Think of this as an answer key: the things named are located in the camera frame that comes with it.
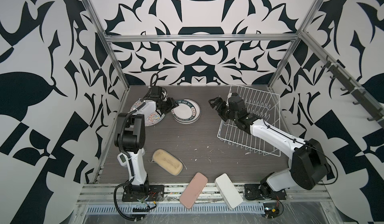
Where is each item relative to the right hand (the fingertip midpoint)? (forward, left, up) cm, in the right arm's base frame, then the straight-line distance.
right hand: (212, 103), depth 82 cm
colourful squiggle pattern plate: (+4, +37, -21) cm, 43 cm away
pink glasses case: (-40, +12, -18) cm, 45 cm away
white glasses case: (-39, -5, -16) cm, 43 cm away
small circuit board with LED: (-46, -25, -22) cm, 57 cm away
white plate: (+8, +14, -20) cm, 26 cm away
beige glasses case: (-25, +25, -18) cm, 39 cm away
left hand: (+10, +21, -11) cm, 26 cm away
